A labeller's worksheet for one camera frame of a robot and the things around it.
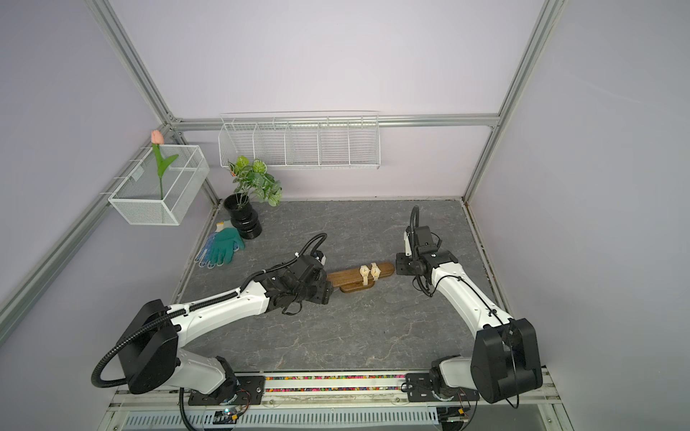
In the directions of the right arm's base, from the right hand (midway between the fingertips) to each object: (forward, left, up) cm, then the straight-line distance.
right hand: (404, 260), depth 87 cm
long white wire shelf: (+41, +34, +19) cm, 57 cm away
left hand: (-9, +26, -2) cm, 28 cm away
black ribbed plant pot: (+21, +59, -1) cm, 62 cm away
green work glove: (+15, +69, -11) cm, 71 cm away
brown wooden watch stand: (-5, +17, -4) cm, 19 cm away
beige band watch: (-2, +10, -3) cm, 10 cm away
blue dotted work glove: (+9, +75, -11) cm, 76 cm away
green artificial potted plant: (+21, +49, +18) cm, 56 cm away
